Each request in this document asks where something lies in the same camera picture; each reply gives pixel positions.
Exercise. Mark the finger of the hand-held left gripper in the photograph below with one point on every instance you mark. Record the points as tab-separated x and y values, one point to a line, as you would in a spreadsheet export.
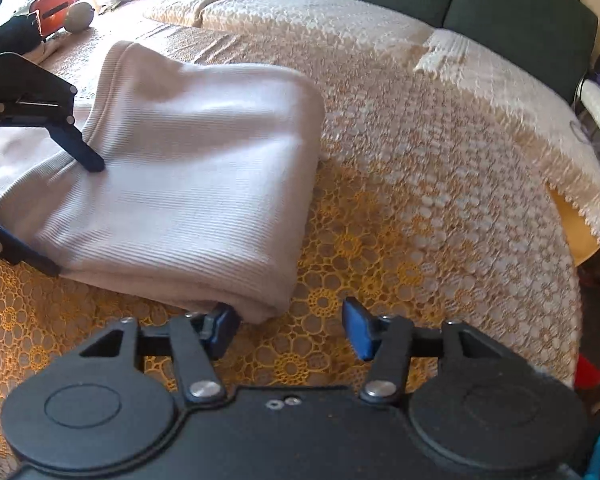
87	157
30	259

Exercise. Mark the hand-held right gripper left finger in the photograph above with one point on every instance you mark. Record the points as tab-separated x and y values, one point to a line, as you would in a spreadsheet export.
225	331

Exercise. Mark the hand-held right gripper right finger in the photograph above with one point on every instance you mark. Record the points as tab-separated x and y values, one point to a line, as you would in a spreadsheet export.
357	325

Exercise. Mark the beige pants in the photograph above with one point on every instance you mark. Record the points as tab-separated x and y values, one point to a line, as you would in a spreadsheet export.
180	185

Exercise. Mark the beige folded cloth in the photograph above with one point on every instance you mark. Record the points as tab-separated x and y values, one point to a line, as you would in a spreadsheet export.
42	51

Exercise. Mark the black garment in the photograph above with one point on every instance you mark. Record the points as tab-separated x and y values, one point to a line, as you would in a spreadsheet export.
17	32

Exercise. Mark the orange case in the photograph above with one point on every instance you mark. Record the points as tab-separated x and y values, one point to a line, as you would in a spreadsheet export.
55	7

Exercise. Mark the grey round ball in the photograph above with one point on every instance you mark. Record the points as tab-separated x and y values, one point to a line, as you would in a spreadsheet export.
79	16

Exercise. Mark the red cloth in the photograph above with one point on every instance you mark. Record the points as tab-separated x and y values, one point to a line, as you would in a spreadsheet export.
592	372

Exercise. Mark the cream lace sofa cover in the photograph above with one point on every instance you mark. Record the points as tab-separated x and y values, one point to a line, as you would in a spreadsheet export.
330	20

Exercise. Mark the green sofa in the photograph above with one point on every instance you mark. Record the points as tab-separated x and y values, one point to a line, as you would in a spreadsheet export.
505	15

